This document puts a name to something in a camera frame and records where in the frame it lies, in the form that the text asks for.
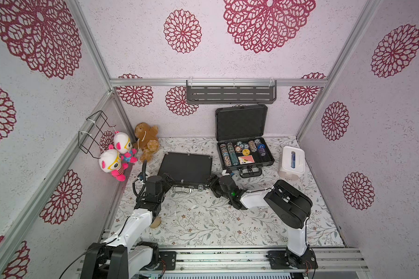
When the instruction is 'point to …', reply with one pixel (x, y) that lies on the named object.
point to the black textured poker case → (187, 171)
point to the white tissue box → (293, 163)
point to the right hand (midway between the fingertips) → (202, 179)
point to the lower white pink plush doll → (110, 161)
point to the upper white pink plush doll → (123, 144)
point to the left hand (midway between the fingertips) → (165, 180)
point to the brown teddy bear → (146, 140)
